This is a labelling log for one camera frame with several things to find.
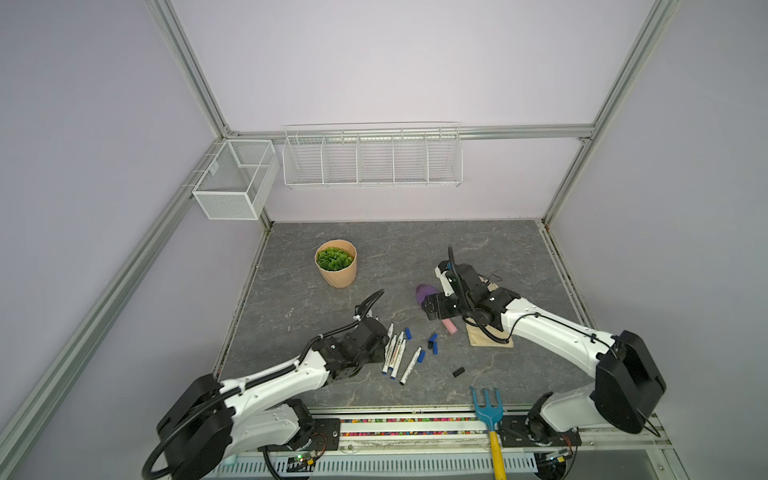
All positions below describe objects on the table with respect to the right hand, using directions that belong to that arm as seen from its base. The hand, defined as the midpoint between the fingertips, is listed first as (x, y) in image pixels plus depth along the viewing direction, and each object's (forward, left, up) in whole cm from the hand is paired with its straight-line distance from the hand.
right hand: (435, 303), depth 85 cm
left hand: (-11, +16, -6) cm, 20 cm away
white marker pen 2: (-14, +13, -11) cm, 22 cm away
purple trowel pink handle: (+11, +2, -11) cm, 16 cm away
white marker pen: (-3, +13, -11) cm, 17 cm away
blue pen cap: (-4, +8, -12) cm, 14 cm away
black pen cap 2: (-16, -6, -11) cm, 20 cm away
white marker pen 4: (-14, +7, -11) cm, 19 cm away
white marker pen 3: (-13, +11, -10) cm, 19 cm away
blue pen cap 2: (-5, 0, -12) cm, 13 cm away
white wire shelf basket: (+45, +17, +20) cm, 52 cm away
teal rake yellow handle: (-27, -14, -10) cm, 32 cm away
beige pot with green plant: (+15, +30, +1) cm, 34 cm away
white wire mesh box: (+41, +66, +13) cm, 79 cm away
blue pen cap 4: (-11, +4, -11) cm, 16 cm away
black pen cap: (-8, +1, -10) cm, 13 cm away
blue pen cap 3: (-8, 0, -12) cm, 15 cm away
